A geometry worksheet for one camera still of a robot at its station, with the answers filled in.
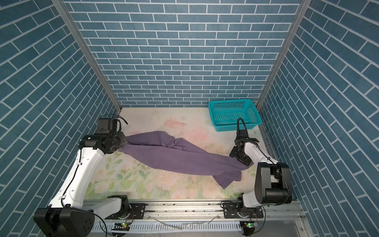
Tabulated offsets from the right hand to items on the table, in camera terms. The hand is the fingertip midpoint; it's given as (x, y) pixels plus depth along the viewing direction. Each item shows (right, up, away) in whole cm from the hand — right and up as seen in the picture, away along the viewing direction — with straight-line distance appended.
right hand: (238, 158), depth 90 cm
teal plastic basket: (-6, +28, +15) cm, 32 cm away
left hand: (-64, +13, -13) cm, 66 cm away
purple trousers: (-49, +4, +1) cm, 49 cm away
